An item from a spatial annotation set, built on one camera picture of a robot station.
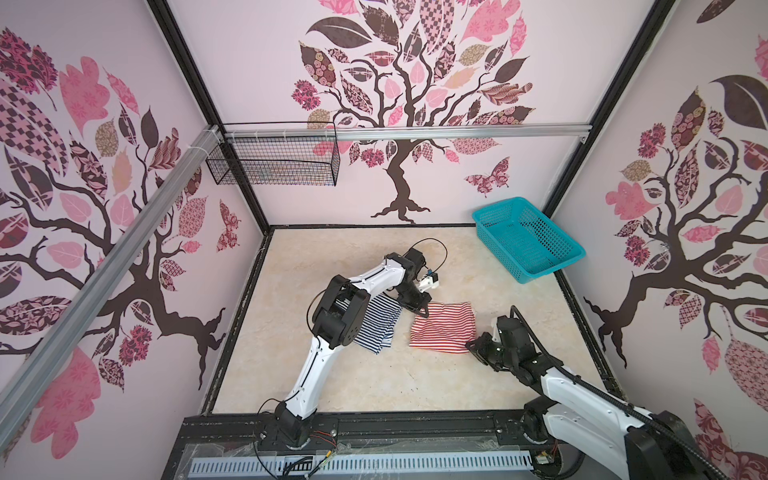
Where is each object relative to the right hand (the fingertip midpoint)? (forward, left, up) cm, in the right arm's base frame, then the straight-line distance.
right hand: (464, 341), depth 86 cm
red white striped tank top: (+5, +4, -1) cm, 7 cm away
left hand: (+10, +11, -2) cm, 15 cm away
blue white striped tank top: (+7, +26, -2) cm, 27 cm away
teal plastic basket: (+40, -32, -3) cm, 52 cm away
